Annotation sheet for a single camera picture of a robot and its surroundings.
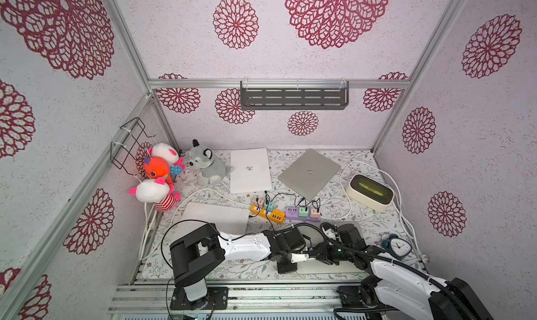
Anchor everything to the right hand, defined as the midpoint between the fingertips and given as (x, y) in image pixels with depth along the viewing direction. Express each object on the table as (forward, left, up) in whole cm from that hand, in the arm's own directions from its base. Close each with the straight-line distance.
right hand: (308, 253), depth 81 cm
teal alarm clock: (+4, -35, 0) cm, 35 cm away
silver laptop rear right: (+42, -4, -2) cm, 42 cm away
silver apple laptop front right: (+1, 0, +20) cm, 20 cm away
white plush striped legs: (+16, +58, +18) cm, 63 cm away
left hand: (-3, +7, -3) cm, 8 cm away
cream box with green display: (+28, -31, +1) cm, 42 cm away
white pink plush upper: (+37, +61, +17) cm, 73 cm away
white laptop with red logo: (+44, +26, -2) cm, 51 cm away
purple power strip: (+17, +6, 0) cm, 18 cm away
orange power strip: (+16, +13, 0) cm, 20 cm away
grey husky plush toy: (+35, +45, +8) cm, 58 cm away
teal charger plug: (+18, +16, +5) cm, 24 cm away
